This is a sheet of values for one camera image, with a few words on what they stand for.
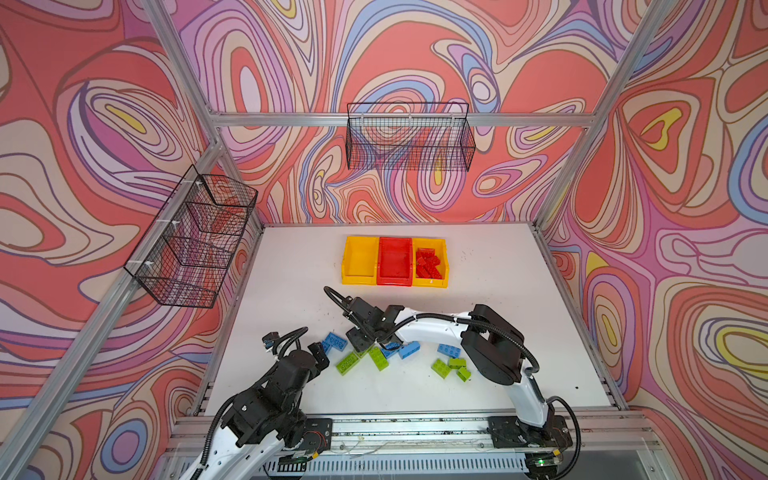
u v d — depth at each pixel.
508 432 0.73
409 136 0.96
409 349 0.86
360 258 1.09
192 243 0.69
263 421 0.50
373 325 0.69
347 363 0.84
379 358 0.85
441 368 0.82
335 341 0.89
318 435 0.72
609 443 0.73
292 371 0.55
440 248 1.05
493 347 0.52
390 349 0.75
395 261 1.04
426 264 1.05
